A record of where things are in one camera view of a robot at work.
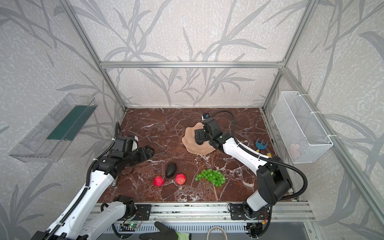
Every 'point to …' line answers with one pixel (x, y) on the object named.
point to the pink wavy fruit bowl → (189, 139)
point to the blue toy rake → (261, 146)
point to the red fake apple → (158, 181)
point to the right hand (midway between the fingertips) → (204, 125)
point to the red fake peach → (180, 179)
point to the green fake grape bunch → (214, 176)
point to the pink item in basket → (295, 151)
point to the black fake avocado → (171, 170)
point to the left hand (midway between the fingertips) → (151, 148)
